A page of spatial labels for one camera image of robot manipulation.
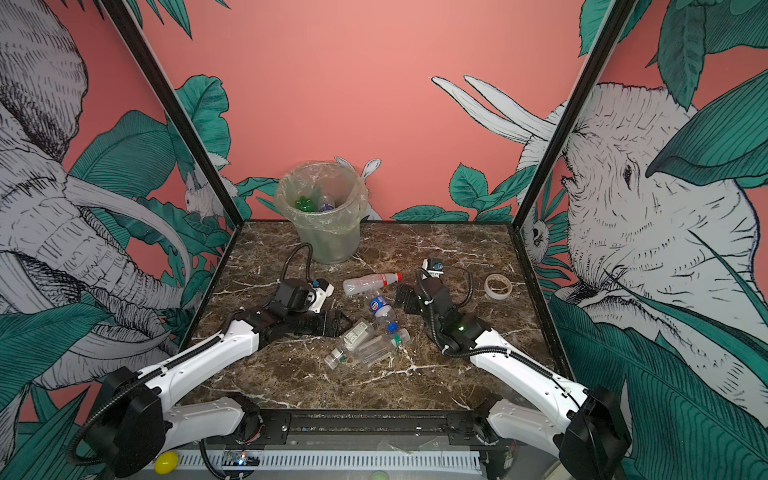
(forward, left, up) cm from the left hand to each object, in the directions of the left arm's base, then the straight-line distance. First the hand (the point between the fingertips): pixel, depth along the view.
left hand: (342, 320), depth 80 cm
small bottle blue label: (+8, -11, -8) cm, 16 cm away
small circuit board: (-29, +24, -12) cm, 39 cm away
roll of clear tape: (+12, -49, -11) cm, 51 cm away
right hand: (+6, -18, +9) cm, 20 cm away
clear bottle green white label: (-3, -2, -7) cm, 7 cm away
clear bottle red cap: (+17, -6, -8) cm, 20 cm away
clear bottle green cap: (-3, -10, -12) cm, 16 cm away
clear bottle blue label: (+43, +8, +4) cm, 44 cm away
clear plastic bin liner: (+48, +11, +11) cm, 50 cm away
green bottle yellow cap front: (+39, +14, +8) cm, 42 cm away
